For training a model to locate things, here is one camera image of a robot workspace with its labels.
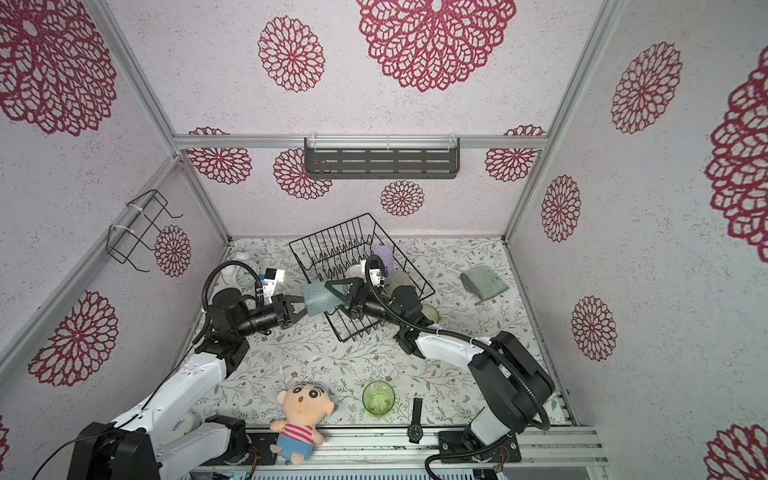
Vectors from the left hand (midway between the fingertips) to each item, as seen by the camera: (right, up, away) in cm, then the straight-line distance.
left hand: (317, 306), depth 73 cm
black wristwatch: (+24, -32, +3) cm, 41 cm away
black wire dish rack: (+2, +16, +44) cm, 47 cm away
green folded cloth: (+52, +4, +32) cm, 61 cm away
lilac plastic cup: (+17, +14, +28) cm, 35 cm away
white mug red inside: (+7, +8, +25) cm, 27 cm away
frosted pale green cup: (+21, +6, +21) cm, 30 cm away
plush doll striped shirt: (-3, -24, 0) cm, 24 cm away
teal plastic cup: (+2, +3, -6) cm, 7 cm away
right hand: (+3, +4, -5) cm, 7 cm away
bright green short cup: (+15, -26, +8) cm, 31 cm away
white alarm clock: (-32, +6, +28) cm, 43 cm away
